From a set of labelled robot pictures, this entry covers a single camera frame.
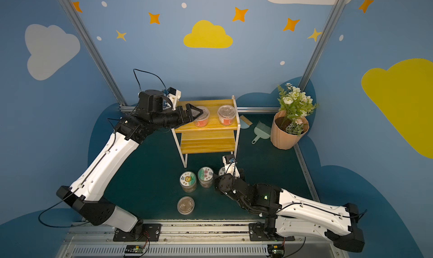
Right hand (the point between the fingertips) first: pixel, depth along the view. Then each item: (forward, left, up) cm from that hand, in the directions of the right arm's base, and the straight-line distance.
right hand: (223, 171), depth 69 cm
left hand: (+17, +12, +18) cm, 27 cm away
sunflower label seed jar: (+1, +18, -14) cm, 23 cm away
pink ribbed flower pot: (+31, -34, -8) cm, 46 cm away
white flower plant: (+37, -36, +6) cm, 51 cm away
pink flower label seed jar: (+4, +9, -15) cm, 18 cm away
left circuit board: (-27, +37, -23) cm, 52 cm away
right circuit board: (-24, -25, -26) cm, 43 cm away
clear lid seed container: (-10, +17, -17) cm, 26 cm away
